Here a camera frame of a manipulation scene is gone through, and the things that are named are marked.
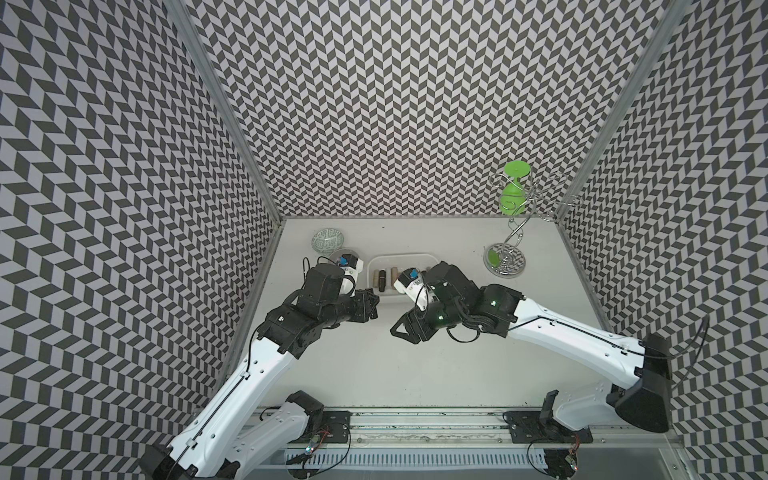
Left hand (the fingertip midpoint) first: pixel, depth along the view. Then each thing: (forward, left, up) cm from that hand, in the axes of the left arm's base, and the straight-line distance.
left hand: (374, 303), depth 71 cm
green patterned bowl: (+36, +20, -19) cm, 45 cm away
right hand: (-6, -7, -2) cm, 9 cm away
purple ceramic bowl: (+32, +13, -21) cm, 40 cm away
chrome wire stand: (+28, -44, -21) cm, 56 cm away
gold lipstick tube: (+20, +2, -20) cm, 28 cm away
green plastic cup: (+34, -41, +2) cm, 53 cm away
